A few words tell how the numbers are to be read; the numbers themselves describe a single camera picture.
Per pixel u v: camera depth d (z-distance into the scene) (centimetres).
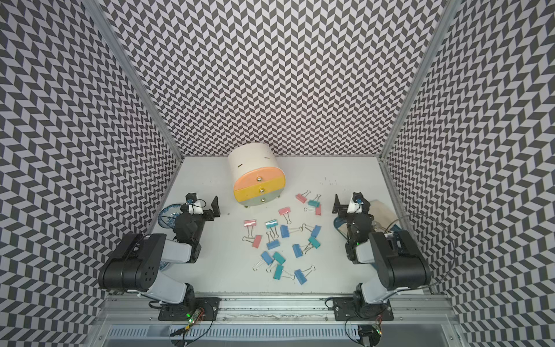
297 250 86
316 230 92
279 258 86
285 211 97
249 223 90
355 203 75
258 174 84
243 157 87
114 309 76
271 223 91
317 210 99
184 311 68
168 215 93
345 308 74
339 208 81
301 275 81
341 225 89
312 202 102
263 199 96
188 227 70
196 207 77
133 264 46
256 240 90
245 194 89
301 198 105
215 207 86
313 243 89
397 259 46
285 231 91
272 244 88
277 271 82
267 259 85
